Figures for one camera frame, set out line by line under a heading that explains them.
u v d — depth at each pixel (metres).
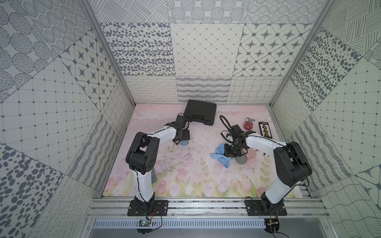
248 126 1.04
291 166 0.47
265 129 1.04
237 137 0.70
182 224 0.70
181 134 0.83
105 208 0.76
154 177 0.82
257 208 0.74
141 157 0.52
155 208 0.73
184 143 0.96
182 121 0.81
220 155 0.87
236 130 0.78
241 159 0.88
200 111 1.11
